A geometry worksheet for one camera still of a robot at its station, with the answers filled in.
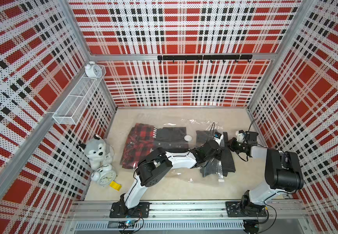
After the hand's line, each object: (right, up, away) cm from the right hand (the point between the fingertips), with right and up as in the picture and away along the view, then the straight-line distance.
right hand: (225, 142), depth 95 cm
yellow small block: (-67, -23, -14) cm, 72 cm away
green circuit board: (-57, -36, -26) cm, 72 cm away
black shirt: (-36, +2, +3) cm, 36 cm away
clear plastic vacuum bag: (-21, +11, +13) cm, 27 cm away
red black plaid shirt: (-59, -1, +6) cm, 59 cm away
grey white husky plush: (-75, -3, -18) cm, 77 cm away
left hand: (-3, -2, -10) cm, 10 cm away
